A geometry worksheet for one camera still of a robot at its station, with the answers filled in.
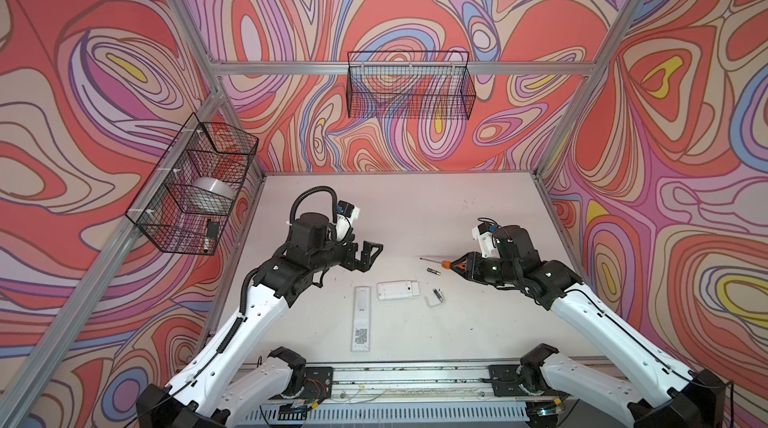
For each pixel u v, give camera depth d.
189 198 0.72
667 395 0.39
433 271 0.93
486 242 0.70
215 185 0.74
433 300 0.88
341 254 0.63
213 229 0.73
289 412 0.72
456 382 0.75
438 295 0.88
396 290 0.89
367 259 0.64
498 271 0.63
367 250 0.64
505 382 0.72
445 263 0.78
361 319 0.84
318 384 0.73
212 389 0.39
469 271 0.69
